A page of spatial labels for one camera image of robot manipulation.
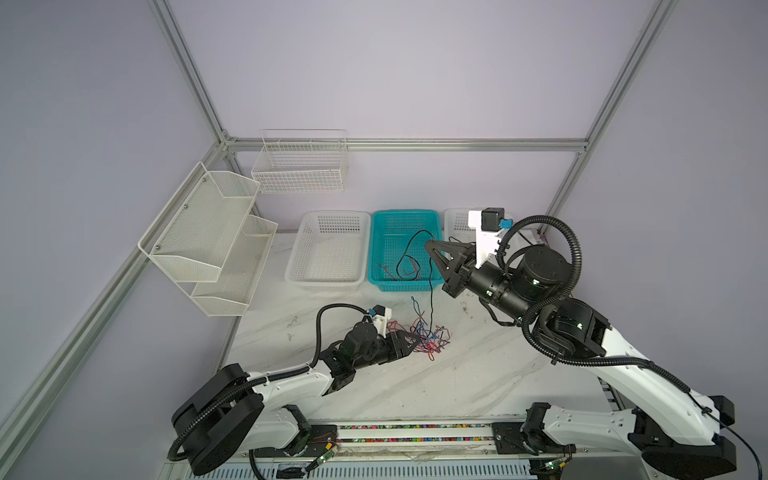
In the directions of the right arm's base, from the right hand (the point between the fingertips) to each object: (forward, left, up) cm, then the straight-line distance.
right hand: (423, 244), depth 51 cm
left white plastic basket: (+41, +32, -48) cm, 70 cm away
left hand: (-1, 0, -37) cm, 37 cm away
